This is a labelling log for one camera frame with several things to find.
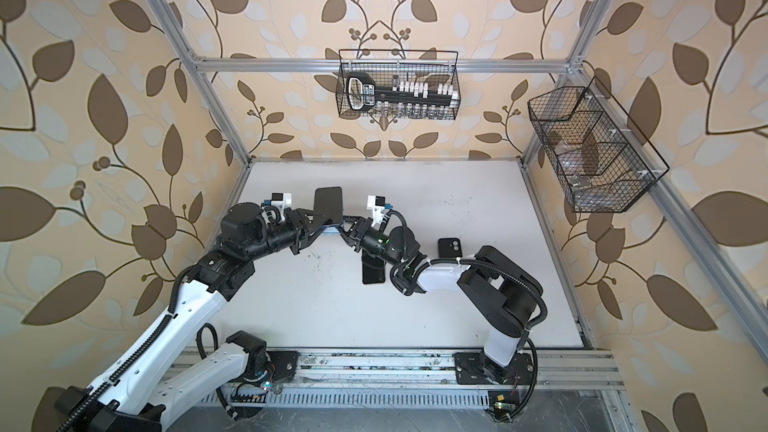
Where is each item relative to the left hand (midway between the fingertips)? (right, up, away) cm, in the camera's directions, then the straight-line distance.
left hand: (332, 216), depth 67 cm
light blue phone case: (-1, -4, +3) cm, 5 cm away
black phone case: (+32, -13, +29) cm, 45 cm away
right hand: (-1, -2, +3) cm, 4 cm away
